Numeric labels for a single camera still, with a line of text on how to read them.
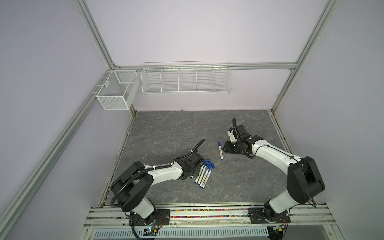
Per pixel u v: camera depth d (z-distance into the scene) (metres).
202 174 0.87
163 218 0.73
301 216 0.76
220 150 0.96
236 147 0.76
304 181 0.44
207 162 0.93
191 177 0.86
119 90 1.01
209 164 0.91
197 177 0.85
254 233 0.71
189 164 0.69
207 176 0.87
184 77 0.99
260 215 0.74
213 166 0.91
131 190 0.44
